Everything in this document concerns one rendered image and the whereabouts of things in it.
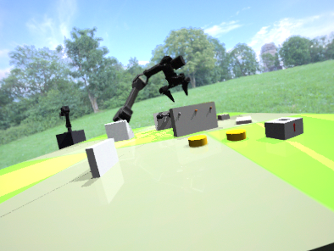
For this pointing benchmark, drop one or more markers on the yellow short cylinder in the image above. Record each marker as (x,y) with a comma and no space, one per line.
(197,141)
(236,135)

